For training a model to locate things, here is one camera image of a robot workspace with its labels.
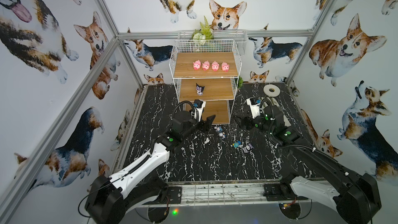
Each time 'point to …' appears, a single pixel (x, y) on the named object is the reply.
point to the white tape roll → (274, 94)
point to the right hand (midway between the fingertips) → (238, 112)
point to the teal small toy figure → (236, 144)
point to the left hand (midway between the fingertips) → (211, 110)
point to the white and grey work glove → (274, 102)
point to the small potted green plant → (240, 82)
